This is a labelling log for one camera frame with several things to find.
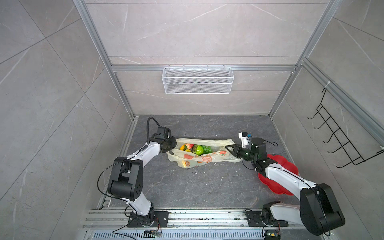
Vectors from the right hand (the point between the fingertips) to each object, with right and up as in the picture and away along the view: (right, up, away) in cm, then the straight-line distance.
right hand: (225, 146), depth 84 cm
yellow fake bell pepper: (-26, -2, +12) cm, 28 cm away
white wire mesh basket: (-15, +43, +17) cm, 49 cm away
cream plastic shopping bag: (-22, -8, +1) cm, 24 cm away
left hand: (-30, +3, +10) cm, 32 cm away
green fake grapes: (-10, -3, +9) cm, 14 cm away
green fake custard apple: (-15, -3, +5) cm, 16 cm away
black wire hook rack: (+49, -1, -23) cm, 54 cm away
